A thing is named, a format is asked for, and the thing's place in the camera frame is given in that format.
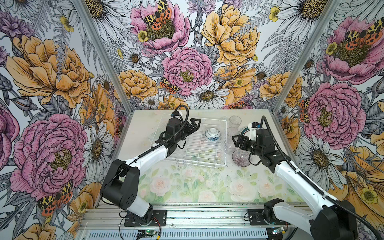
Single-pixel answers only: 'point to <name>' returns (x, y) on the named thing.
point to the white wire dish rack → (205, 146)
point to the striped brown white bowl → (241, 158)
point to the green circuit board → (147, 232)
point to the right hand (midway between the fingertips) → (236, 143)
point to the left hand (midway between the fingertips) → (196, 126)
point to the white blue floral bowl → (212, 134)
